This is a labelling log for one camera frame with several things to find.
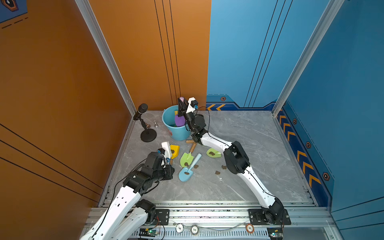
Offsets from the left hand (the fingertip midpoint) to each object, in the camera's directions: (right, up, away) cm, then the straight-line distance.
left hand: (174, 167), depth 77 cm
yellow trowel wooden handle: (-1, +7, +20) cm, 21 cm away
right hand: (+3, +38, +7) cm, 39 cm away
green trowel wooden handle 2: (+22, +5, +17) cm, 28 cm away
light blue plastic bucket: (-1, +17, +18) cm, 25 cm away
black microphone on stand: (-23, +15, +28) cm, 39 cm away
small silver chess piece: (-19, +22, +33) cm, 44 cm away
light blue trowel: (+5, -7, +10) cm, 13 cm away
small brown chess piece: (-24, +22, +31) cm, 45 cm away
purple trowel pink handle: (+1, +25, +14) cm, 29 cm away
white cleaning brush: (-4, +11, -2) cm, 12 cm away
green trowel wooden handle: (+5, +1, +17) cm, 17 cm away
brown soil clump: (+24, -6, +11) cm, 28 cm away
